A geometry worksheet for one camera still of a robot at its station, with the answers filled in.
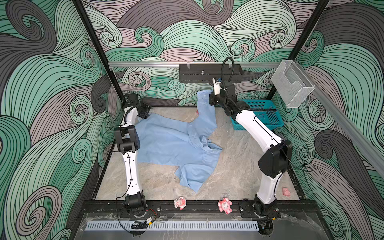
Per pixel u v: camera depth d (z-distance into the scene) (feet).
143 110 3.19
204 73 2.96
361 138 1.79
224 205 2.34
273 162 1.55
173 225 2.29
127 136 2.21
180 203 2.38
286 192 2.54
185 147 3.14
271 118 3.51
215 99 2.45
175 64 3.11
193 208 2.44
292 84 2.56
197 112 3.70
